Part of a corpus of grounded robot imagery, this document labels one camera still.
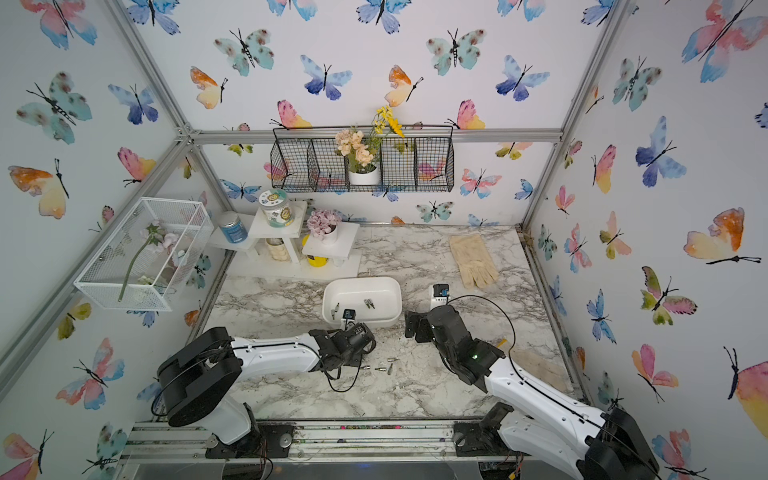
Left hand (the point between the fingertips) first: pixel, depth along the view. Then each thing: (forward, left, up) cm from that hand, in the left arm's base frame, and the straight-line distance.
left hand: (359, 350), depth 89 cm
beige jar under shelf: (+33, +29, +8) cm, 45 cm away
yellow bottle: (+29, +16, +6) cm, 34 cm away
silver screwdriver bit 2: (+15, -2, +1) cm, 16 cm away
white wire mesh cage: (+13, +50, +29) cm, 59 cm away
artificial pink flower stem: (+17, +48, +33) cm, 60 cm away
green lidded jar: (+29, +22, +29) cm, 47 cm away
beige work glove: (+33, -40, 0) cm, 51 cm away
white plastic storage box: (+16, -5, +1) cm, 17 cm away
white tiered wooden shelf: (+33, +40, +2) cm, 52 cm away
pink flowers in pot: (+27, +9, +25) cm, 38 cm away
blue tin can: (+29, +37, +21) cm, 52 cm away
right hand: (+5, -18, +15) cm, 24 cm away
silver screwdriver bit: (+15, -3, 0) cm, 15 cm away
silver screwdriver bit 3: (+13, +9, 0) cm, 16 cm away
